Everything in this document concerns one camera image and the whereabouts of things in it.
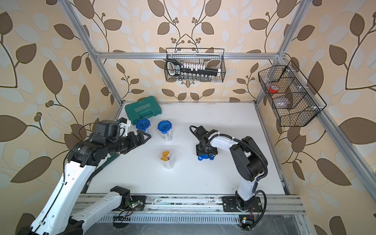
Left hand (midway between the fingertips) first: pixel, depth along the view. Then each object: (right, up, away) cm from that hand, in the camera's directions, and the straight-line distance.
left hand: (142, 138), depth 67 cm
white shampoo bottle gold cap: (+8, -13, +12) cm, 19 cm away
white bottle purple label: (+8, -11, +14) cm, 20 cm away
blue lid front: (+5, +4, +24) cm, 25 cm away
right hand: (+31, -14, +26) cm, 43 cm away
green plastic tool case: (-13, +16, +45) cm, 49 cm away
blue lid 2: (+31, -15, +24) cm, 42 cm away
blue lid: (-9, +5, +27) cm, 29 cm away
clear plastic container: (+7, -3, +28) cm, 29 cm away
